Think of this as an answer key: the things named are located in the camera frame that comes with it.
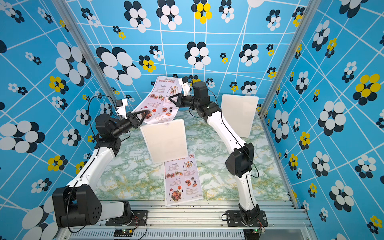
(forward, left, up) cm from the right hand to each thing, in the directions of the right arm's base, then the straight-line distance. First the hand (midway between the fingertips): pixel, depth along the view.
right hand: (171, 97), depth 75 cm
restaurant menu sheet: (+1, +9, -3) cm, 9 cm away
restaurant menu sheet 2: (-30, -4, -39) cm, 49 cm away
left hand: (-7, +11, -3) cm, 14 cm away
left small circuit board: (-53, +23, -40) cm, 71 cm away
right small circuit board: (-52, -42, -35) cm, 76 cm away
